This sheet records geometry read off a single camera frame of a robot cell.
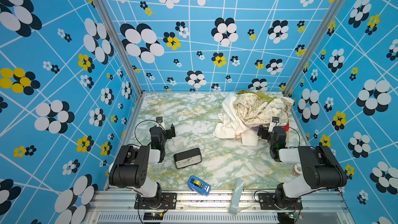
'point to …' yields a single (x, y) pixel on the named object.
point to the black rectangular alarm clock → (187, 158)
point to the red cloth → (286, 126)
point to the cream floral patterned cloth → (256, 111)
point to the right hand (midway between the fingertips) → (270, 126)
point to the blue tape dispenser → (196, 184)
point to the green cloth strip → (259, 94)
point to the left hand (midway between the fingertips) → (165, 124)
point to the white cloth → (230, 124)
